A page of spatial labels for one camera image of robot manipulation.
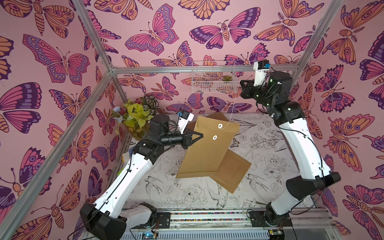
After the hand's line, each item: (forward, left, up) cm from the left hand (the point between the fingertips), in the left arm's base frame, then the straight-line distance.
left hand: (203, 135), depth 64 cm
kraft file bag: (+47, -15, -35) cm, 60 cm away
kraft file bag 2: (0, -18, -36) cm, 40 cm away
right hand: (+20, -18, +15) cm, 30 cm away
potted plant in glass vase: (+23, +39, -10) cm, 46 cm away
